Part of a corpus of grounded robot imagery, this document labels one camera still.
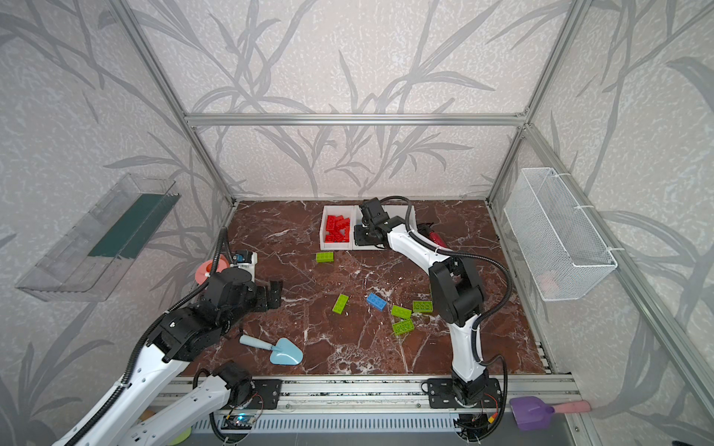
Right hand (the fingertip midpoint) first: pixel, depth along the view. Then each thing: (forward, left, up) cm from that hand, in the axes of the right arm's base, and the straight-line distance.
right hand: (360, 227), depth 96 cm
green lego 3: (-24, -20, -11) cm, 33 cm away
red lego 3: (+8, +7, -10) cm, 15 cm away
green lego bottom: (-31, -13, -11) cm, 35 cm away
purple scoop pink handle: (-53, -45, -11) cm, 71 cm away
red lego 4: (+3, +8, -10) cm, 13 cm away
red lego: (+9, +12, -9) cm, 18 cm away
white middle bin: (+8, +2, -6) cm, 10 cm away
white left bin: (+13, +11, -6) cm, 18 cm away
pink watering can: (-16, +49, -1) cm, 51 cm away
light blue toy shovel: (-38, +21, -10) cm, 45 cm away
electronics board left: (-54, +30, -12) cm, 63 cm away
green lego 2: (-26, -14, -12) cm, 31 cm away
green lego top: (-5, +13, -11) cm, 18 cm away
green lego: (-23, +6, -12) cm, 26 cm away
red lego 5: (+1, +11, -8) cm, 14 cm away
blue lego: (-22, -6, -11) cm, 26 cm away
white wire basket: (-26, -48, +22) cm, 59 cm away
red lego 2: (+11, +8, -9) cm, 16 cm away
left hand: (-24, +22, +10) cm, 34 cm away
